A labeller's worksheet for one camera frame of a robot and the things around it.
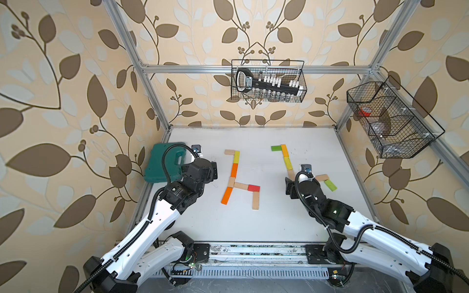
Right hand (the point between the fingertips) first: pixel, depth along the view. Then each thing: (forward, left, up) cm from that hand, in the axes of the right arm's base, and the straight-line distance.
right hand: (293, 179), depth 78 cm
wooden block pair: (+6, +23, -15) cm, 29 cm away
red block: (+4, +17, -16) cm, 24 cm away
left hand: (+4, +39, +9) cm, 40 cm away
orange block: (+16, +27, -16) cm, 35 cm away
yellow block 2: (+19, -4, -16) cm, 25 cm away
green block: (+29, +1, -15) cm, 33 cm away
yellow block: (+24, +25, -16) cm, 38 cm away
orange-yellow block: (+28, -4, -16) cm, 32 cm away
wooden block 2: (+10, -21, -18) cm, 30 cm away
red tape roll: (+23, -34, +17) cm, 44 cm away
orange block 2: (+1, +31, -16) cm, 35 cm away
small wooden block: (+28, +29, -15) cm, 43 cm away
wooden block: (+9, +28, -16) cm, 34 cm away
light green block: (+4, -23, -16) cm, 29 cm away
